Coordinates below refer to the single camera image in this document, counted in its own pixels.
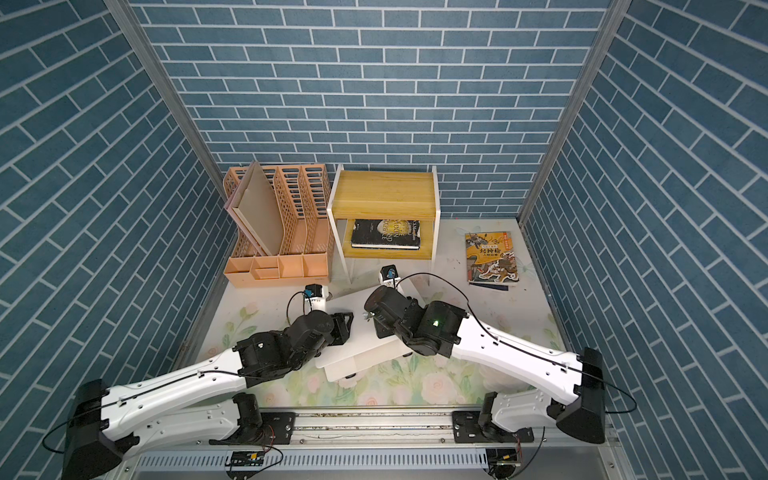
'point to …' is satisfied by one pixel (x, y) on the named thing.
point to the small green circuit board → (246, 459)
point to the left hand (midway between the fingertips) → (358, 322)
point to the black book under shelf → (386, 234)
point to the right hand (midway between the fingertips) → (384, 311)
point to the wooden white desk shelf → (381, 215)
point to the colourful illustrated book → (490, 258)
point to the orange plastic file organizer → (284, 225)
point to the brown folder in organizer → (256, 203)
